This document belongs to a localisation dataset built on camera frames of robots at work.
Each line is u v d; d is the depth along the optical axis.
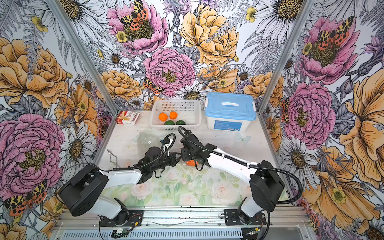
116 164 0.93
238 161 0.49
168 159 0.76
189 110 1.19
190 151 0.62
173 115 1.12
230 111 0.98
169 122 1.08
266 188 0.43
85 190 0.44
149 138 1.03
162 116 1.12
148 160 0.67
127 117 1.12
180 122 1.06
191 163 0.85
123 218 0.67
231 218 0.74
